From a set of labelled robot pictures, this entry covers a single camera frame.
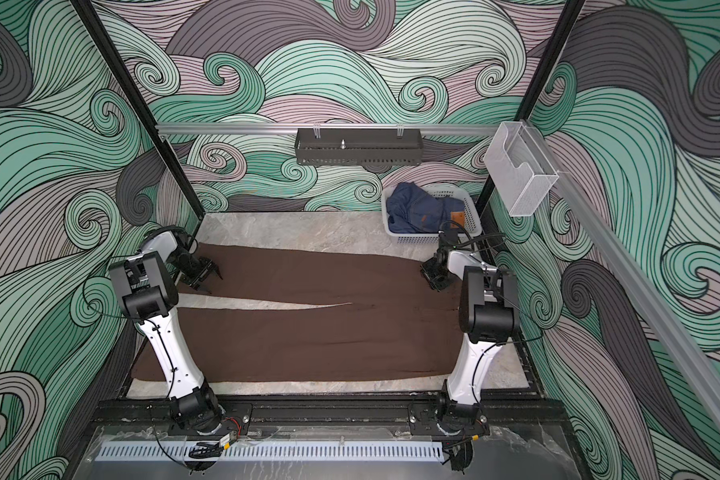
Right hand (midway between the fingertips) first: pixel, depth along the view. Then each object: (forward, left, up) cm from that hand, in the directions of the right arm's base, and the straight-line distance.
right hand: (426, 275), depth 100 cm
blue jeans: (+25, +3, +8) cm, 26 cm away
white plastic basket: (+22, -19, +6) cm, 30 cm away
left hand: (-3, +72, +1) cm, 72 cm away
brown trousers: (-18, +12, +1) cm, 22 cm away
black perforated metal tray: (+29, +23, +31) cm, 49 cm away
